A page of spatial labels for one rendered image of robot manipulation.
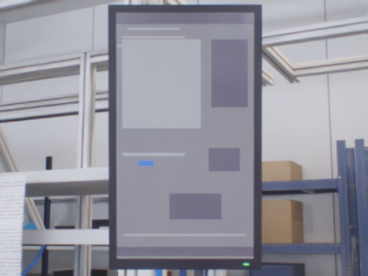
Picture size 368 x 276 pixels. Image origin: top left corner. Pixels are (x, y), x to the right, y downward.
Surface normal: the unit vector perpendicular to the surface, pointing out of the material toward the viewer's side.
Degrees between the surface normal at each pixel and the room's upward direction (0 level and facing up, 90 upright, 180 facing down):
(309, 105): 90
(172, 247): 101
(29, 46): 90
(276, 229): 90
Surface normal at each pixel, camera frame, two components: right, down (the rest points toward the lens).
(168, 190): 0.00, 0.02
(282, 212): -0.43, -0.15
